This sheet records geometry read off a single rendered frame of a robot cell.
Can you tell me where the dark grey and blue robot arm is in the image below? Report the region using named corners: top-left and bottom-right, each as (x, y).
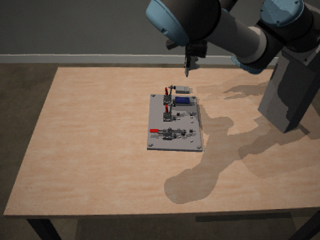
top-left (146, 0), bottom-right (320, 74)

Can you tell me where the toggle clamp with red handle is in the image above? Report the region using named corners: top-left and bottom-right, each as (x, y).
top-left (150, 127), bottom-right (187, 140)
top-left (163, 102), bottom-right (176, 122)

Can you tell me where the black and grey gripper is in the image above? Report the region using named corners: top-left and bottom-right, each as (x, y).
top-left (184, 40), bottom-right (207, 77)

